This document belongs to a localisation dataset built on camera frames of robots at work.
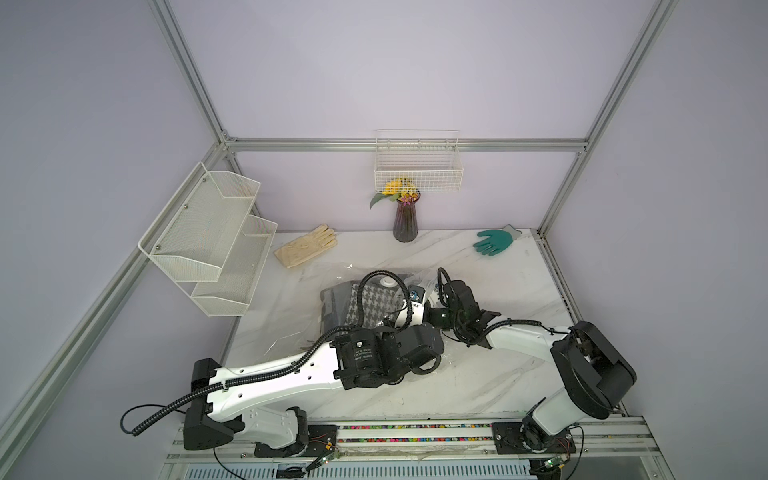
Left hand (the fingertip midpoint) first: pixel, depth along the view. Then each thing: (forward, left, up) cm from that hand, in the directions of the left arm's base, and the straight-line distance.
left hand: (417, 327), depth 67 cm
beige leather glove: (+46, +41, -25) cm, 66 cm away
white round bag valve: (+20, +7, -11) cm, 24 cm away
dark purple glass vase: (+50, +1, -15) cm, 53 cm away
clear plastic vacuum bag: (+17, +36, -23) cm, 46 cm away
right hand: (+9, +3, -15) cm, 17 cm away
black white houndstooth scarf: (+13, +10, -11) cm, 20 cm away
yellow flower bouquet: (+51, +4, 0) cm, 51 cm away
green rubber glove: (+49, -36, -24) cm, 66 cm away
